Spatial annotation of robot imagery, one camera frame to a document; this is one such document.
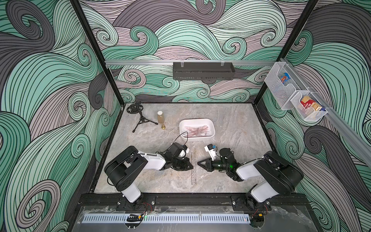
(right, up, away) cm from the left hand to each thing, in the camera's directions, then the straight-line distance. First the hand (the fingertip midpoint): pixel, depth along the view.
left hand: (193, 166), depth 84 cm
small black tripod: (-36, +35, +1) cm, 50 cm away
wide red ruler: (+10, +22, +20) cm, 31 cm away
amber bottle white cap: (-23, +28, +21) cm, 42 cm away
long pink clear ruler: (0, -2, 0) cm, 2 cm away
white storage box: (+12, +17, +17) cm, 26 cm away
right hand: (+3, +2, +1) cm, 4 cm away
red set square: (0, +20, +20) cm, 28 cm away
